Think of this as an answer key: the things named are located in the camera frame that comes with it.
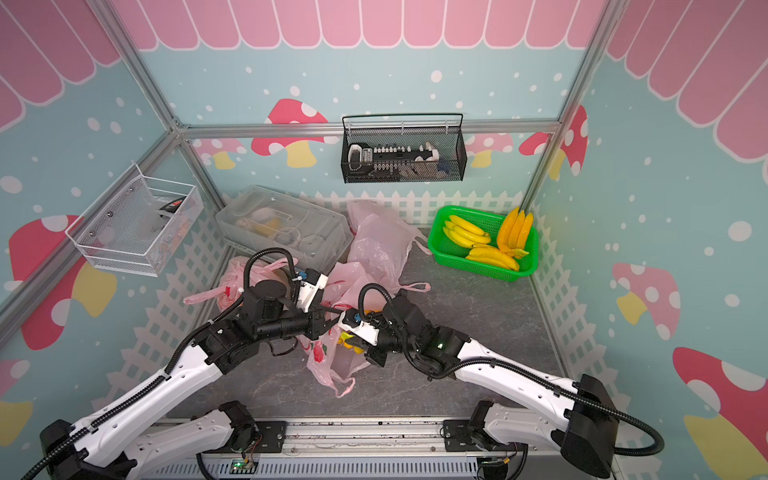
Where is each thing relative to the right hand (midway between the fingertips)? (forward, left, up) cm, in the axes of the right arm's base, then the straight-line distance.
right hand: (350, 338), depth 69 cm
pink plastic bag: (+15, +3, -1) cm, 15 cm away
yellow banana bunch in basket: (+46, -38, -14) cm, 61 cm away
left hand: (+3, +2, +2) cm, 4 cm away
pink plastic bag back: (+32, -7, -1) cm, 32 cm away
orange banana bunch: (+44, -53, -11) cm, 70 cm away
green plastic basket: (+37, -30, -13) cm, 49 cm away
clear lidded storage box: (+40, +25, -2) cm, 47 cm away
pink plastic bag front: (+22, +38, -6) cm, 44 cm away
